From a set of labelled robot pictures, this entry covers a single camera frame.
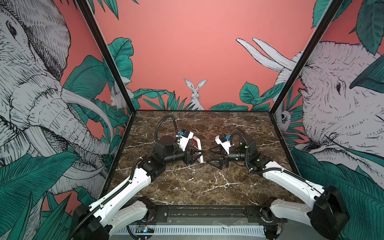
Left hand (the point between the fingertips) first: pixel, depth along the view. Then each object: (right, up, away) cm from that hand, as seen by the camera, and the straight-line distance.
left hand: (200, 149), depth 69 cm
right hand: (+4, -3, +1) cm, 5 cm away
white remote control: (-2, +3, -3) cm, 4 cm away
